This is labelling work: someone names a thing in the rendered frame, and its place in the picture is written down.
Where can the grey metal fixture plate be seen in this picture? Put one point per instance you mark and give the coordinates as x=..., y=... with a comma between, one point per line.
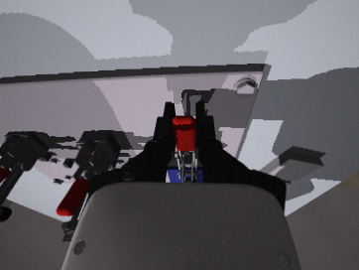
x=58, y=108

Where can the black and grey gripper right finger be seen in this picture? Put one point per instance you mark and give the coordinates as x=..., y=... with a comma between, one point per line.
x=220, y=165

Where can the blue rectangular block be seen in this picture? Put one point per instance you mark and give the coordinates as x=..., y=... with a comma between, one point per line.
x=173, y=172

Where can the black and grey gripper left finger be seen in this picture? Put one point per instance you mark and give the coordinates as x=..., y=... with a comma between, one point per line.
x=151, y=164

